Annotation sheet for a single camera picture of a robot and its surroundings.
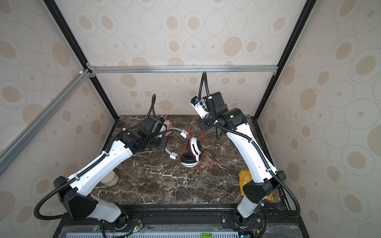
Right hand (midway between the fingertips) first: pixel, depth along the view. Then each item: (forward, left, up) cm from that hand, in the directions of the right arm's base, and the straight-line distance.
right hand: (202, 117), depth 72 cm
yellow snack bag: (-16, -25, -34) cm, 45 cm away
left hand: (-6, +17, -9) cm, 20 cm away
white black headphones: (-16, +7, -13) cm, 21 cm away
